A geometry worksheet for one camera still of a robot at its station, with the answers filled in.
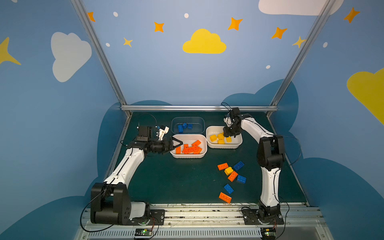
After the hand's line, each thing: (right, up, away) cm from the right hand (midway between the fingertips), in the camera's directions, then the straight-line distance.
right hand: (229, 132), depth 101 cm
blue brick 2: (+4, -27, -15) cm, 31 cm away
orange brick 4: (-6, -22, -9) cm, 24 cm away
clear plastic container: (-21, +5, +12) cm, 25 cm away
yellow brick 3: (-5, -7, +3) cm, 9 cm away
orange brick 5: (-1, -26, -13) cm, 30 cm away
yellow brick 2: (-5, -3, +3) cm, 6 cm away
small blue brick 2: (-31, +5, +9) cm, 33 cm away
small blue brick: (-27, +4, +10) cm, 29 cm away
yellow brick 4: (+1, -5, +3) cm, 6 cm away
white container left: (-27, -5, +3) cm, 28 cm away
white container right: (-12, +1, +6) cm, 13 cm away
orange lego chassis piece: (-24, -12, -4) cm, 27 cm away
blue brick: (+4, -21, -9) cm, 23 cm away
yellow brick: (-11, -4, +3) cm, 12 cm away
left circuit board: (-49, -47, -31) cm, 75 cm away
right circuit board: (+12, -49, -30) cm, 58 cm away
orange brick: (-35, -12, -3) cm, 37 cm away
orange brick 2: (-30, -9, 0) cm, 31 cm away
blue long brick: (-34, +2, +9) cm, 36 cm away
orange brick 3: (-23, -8, +2) cm, 24 cm away
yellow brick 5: (-3, -23, -13) cm, 26 cm away
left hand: (-33, -6, -21) cm, 40 cm away
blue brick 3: (-5, -31, -19) cm, 37 cm away
